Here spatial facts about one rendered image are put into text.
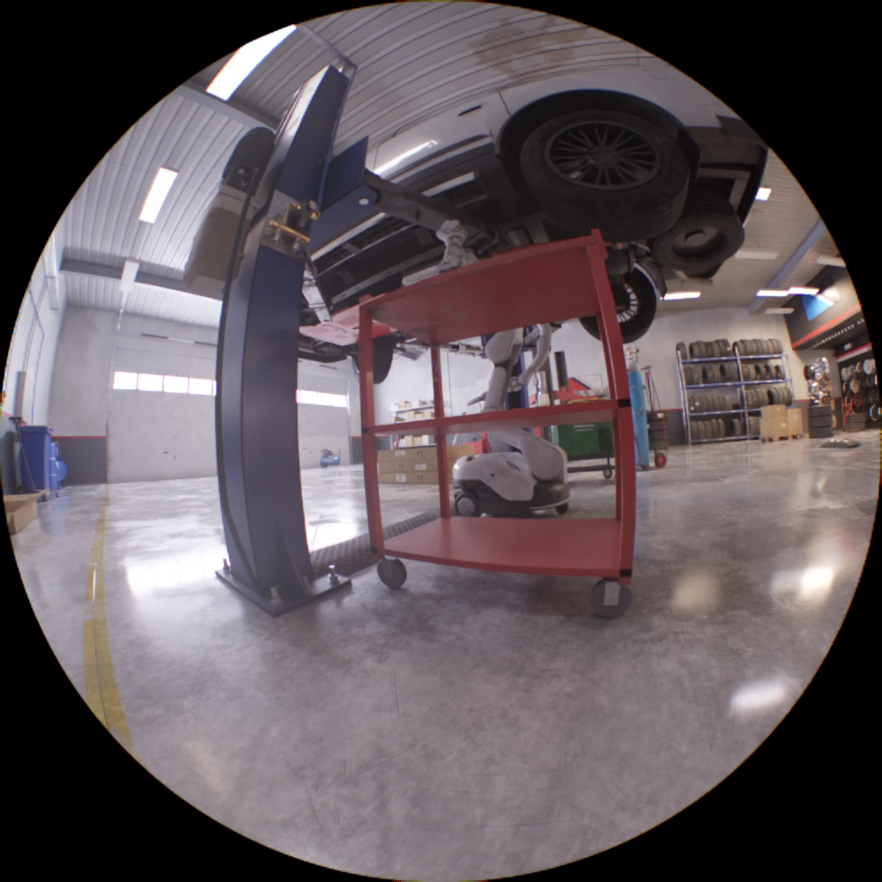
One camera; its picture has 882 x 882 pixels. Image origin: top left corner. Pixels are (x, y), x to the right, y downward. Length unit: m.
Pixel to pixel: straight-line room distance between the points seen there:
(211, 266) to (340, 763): 1.17
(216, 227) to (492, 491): 1.64
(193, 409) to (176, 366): 1.39
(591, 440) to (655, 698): 2.56
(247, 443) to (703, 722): 1.13
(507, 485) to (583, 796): 1.41
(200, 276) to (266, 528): 0.78
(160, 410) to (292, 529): 9.18
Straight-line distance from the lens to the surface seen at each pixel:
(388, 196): 1.44
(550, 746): 0.51
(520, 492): 1.58
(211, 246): 1.10
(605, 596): 0.76
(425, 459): 3.84
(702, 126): 2.01
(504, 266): 0.81
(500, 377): 1.85
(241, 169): 1.38
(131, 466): 9.81
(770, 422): 9.30
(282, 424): 0.98
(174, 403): 10.14
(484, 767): 0.48
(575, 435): 2.89
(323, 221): 1.53
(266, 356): 1.00
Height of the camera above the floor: 0.41
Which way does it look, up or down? 2 degrees up
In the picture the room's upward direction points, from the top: 4 degrees counter-clockwise
